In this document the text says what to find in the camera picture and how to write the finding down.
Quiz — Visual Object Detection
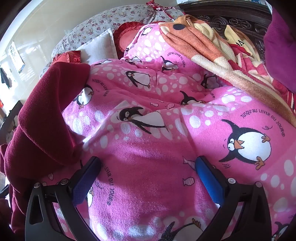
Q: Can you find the dark red fleece garment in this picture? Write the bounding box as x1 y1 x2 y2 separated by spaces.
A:
3 62 91 232

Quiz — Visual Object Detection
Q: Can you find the wall calendar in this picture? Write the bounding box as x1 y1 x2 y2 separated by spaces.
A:
9 41 25 74

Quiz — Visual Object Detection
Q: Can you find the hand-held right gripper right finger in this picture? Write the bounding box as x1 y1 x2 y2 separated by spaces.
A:
194 156 275 241

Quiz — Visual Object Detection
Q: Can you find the dark carved wooden headboard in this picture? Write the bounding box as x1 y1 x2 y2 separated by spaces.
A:
176 2 273 63

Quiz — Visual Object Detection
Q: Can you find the dark hanging cloth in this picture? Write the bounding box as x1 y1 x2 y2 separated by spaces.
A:
0 67 11 88

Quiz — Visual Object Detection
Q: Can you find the orange and cream blanket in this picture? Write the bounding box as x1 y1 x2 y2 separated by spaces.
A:
159 14 296 135

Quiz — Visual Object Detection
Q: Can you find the white pillow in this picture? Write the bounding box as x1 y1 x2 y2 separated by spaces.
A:
75 28 119 64

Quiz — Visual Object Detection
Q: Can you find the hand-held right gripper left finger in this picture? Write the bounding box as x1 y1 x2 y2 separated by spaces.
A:
25 156 102 241

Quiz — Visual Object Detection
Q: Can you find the red and pink patterned cloth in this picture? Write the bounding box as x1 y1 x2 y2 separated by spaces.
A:
229 44 296 109

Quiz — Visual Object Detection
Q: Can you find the red ruffled cushion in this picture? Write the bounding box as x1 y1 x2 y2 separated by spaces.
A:
52 50 82 64
113 20 162 56

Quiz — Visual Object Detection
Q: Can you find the red ribbon knot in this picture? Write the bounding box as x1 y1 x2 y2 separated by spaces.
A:
146 0 178 12

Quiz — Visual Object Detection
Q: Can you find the pale yellow cloth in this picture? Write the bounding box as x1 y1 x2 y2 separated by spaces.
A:
224 24 260 61

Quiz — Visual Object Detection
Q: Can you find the floral print bedding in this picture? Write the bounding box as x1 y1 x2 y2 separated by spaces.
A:
42 5 185 75

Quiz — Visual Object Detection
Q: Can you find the purple cloth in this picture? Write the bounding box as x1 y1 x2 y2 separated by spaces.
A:
264 9 296 80

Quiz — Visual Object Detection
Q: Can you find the pink penguin print blanket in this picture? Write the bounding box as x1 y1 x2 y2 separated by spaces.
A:
39 22 296 241

